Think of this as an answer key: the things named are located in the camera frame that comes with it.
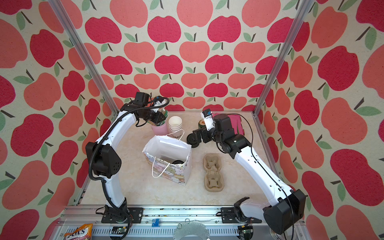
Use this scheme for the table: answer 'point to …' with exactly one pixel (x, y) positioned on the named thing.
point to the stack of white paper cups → (175, 125)
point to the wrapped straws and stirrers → (165, 113)
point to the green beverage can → (201, 124)
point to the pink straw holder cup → (160, 130)
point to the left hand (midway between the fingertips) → (166, 117)
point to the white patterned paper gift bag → (169, 158)
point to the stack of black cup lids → (192, 140)
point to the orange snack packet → (84, 232)
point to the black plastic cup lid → (177, 162)
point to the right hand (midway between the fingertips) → (205, 127)
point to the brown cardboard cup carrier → (214, 180)
